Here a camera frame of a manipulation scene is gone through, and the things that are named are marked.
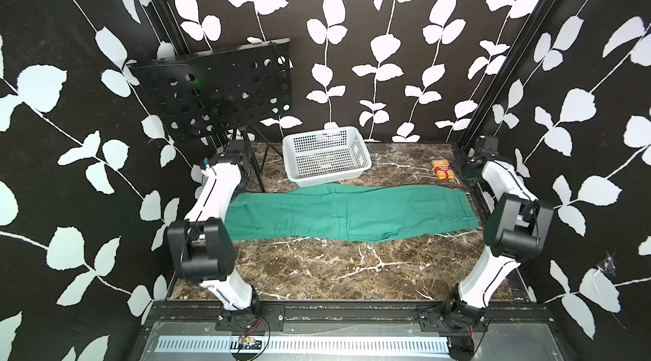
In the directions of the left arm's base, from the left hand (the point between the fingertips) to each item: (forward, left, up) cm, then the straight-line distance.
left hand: (233, 185), depth 86 cm
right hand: (+9, -81, -2) cm, 82 cm away
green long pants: (-4, -43, -15) cm, 46 cm away
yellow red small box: (+16, -84, -14) cm, 87 cm away
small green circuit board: (-44, -9, -16) cm, 47 cm away
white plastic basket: (+25, -32, -15) cm, 44 cm away
